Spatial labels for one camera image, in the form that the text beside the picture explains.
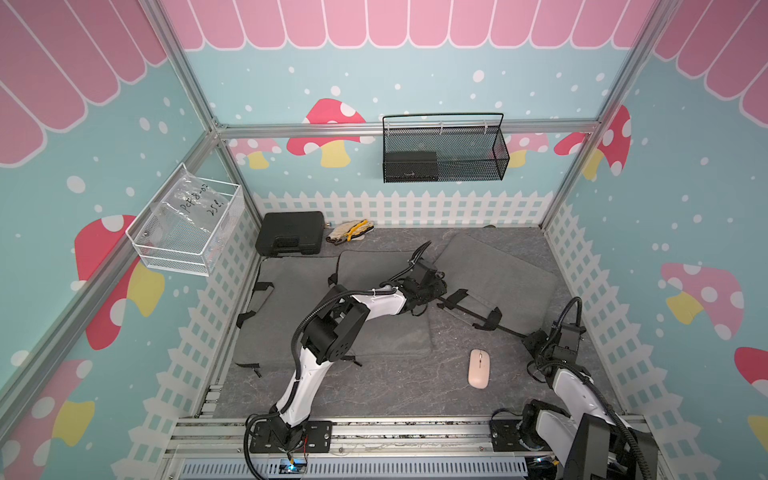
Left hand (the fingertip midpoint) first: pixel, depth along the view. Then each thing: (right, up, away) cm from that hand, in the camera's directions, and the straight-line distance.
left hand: (443, 290), depth 98 cm
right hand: (+25, -13, -8) cm, 29 cm away
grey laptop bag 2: (-13, -12, -10) cm, 20 cm away
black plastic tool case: (-56, +21, +16) cm, 62 cm away
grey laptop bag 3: (+26, 0, +1) cm, 26 cm away
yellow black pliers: (-31, +22, +22) cm, 44 cm away
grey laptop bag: (-53, 0, 0) cm, 53 cm away
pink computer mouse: (+7, -20, -15) cm, 26 cm away
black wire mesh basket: (-1, +43, -7) cm, 43 cm away
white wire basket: (-67, +19, -26) cm, 74 cm away
